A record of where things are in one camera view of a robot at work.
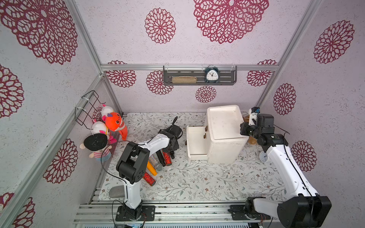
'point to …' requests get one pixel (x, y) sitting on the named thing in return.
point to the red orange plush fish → (114, 122)
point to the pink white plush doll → (101, 127)
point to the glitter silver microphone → (155, 161)
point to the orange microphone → (152, 170)
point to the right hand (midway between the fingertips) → (242, 122)
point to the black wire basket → (84, 114)
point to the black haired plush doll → (98, 142)
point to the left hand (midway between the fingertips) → (172, 148)
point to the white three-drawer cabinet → (221, 141)
